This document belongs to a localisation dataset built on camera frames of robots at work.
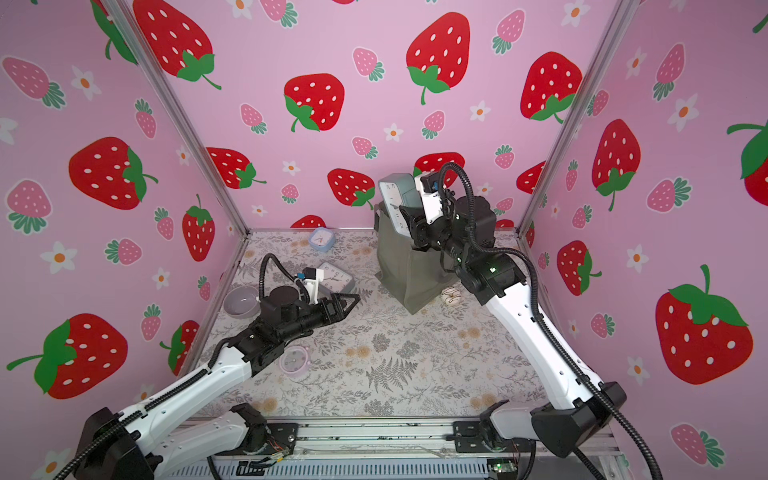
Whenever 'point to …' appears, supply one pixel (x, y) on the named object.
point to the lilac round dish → (242, 302)
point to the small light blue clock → (322, 239)
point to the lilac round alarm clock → (295, 361)
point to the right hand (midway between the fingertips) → (406, 203)
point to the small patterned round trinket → (451, 295)
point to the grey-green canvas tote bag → (414, 274)
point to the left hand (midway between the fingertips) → (355, 299)
